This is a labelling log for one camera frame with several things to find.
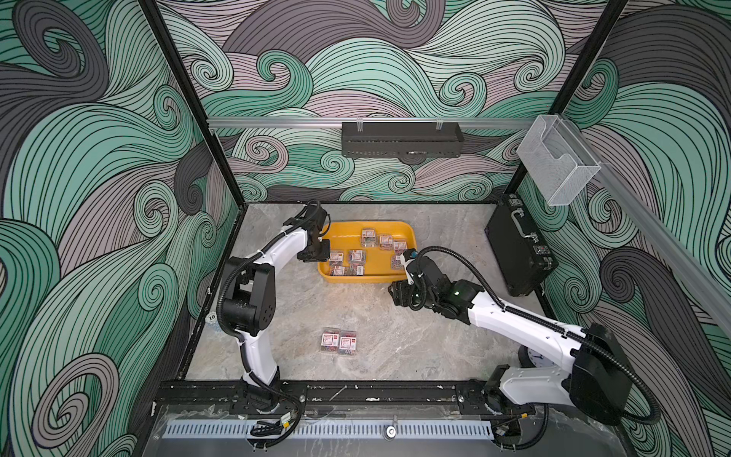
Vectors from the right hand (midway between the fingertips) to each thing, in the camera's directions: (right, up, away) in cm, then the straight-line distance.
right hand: (394, 289), depth 81 cm
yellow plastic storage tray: (-7, +9, +22) cm, 25 cm away
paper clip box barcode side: (-11, +3, +16) cm, 20 cm away
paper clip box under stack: (0, +12, +23) cm, 26 cm away
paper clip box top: (-7, +14, +22) cm, 27 cm away
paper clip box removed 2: (-14, -16, 0) cm, 21 cm away
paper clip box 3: (-17, +3, +15) cm, 23 cm away
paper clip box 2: (-11, +7, +18) cm, 22 cm away
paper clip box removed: (-19, -15, 0) cm, 24 cm away
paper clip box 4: (+5, +11, +22) cm, 25 cm away
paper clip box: (-19, +7, +19) cm, 28 cm away
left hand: (-24, +9, +13) cm, 28 cm away
